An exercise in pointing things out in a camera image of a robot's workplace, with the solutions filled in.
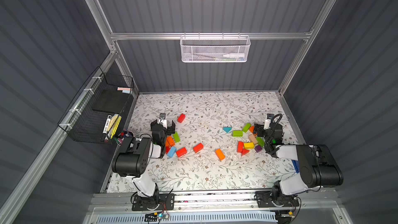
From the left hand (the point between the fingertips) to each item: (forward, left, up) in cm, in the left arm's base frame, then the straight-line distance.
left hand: (162, 120), depth 94 cm
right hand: (-2, -63, -1) cm, 63 cm away
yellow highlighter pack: (-20, +13, +25) cm, 35 cm away
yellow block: (-13, -52, -8) cm, 55 cm away
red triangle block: (-17, -49, -8) cm, 53 cm away
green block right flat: (-5, -47, -8) cm, 48 cm away
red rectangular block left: (-17, -12, -7) cm, 22 cm away
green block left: (-7, -8, -9) cm, 14 cm away
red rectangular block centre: (-15, -22, -8) cm, 27 cm away
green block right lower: (-12, -59, -5) cm, 60 cm away
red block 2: (-14, -47, -8) cm, 50 cm away
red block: (+7, -10, -8) cm, 15 cm away
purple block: (-15, -57, -8) cm, 60 cm away
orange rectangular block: (-19, -34, -8) cm, 40 cm away
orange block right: (-3, -56, -6) cm, 56 cm away
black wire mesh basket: (+1, +25, +22) cm, 34 cm away
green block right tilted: (0, -53, -8) cm, 54 cm away
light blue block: (-17, -6, -7) cm, 20 cm away
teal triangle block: (-2, -40, -8) cm, 41 cm away
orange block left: (-11, -5, -6) cm, 13 cm away
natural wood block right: (-9, -55, -7) cm, 56 cm away
